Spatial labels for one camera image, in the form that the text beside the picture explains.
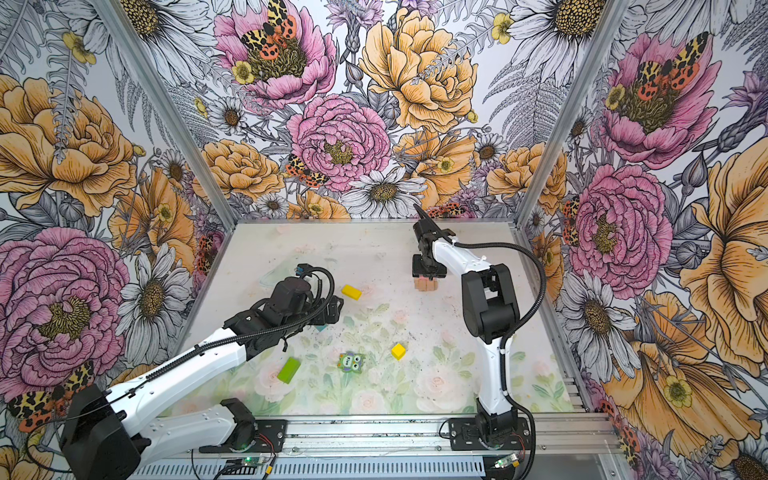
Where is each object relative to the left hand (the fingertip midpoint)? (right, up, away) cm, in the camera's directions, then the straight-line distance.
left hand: (325, 310), depth 81 cm
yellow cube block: (+20, -13, +6) cm, 24 cm away
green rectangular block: (-11, -18, +4) cm, 21 cm away
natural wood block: (+28, +5, +19) cm, 34 cm away
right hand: (+29, +6, +18) cm, 35 cm away
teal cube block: (-4, -7, +11) cm, 14 cm away
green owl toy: (+6, -15, +4) cm, 17 cm away
